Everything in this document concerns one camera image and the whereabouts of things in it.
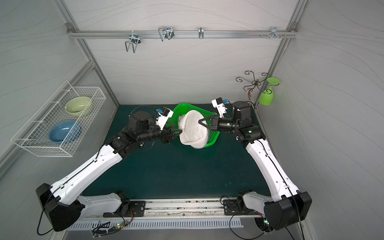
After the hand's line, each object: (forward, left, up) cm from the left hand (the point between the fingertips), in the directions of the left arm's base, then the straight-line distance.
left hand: (178, 128), depth 68 cm
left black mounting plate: (-28, +20, -31) cm, 47 cm away
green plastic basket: (+35, +3, -23) cm, 42 cm away
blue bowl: (-4, +50, +1) cm, 50 cm away
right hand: (+1, -10, +3) cm, 10 cm away
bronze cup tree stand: (+36, -44, -1) cm, 57 cm away
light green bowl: (+10, +51, +3) cm, 52 cm away
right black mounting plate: (-26, -27, -30) cm, 48 cm away
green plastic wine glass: (+31, -53, -9) cm, 62 cm away
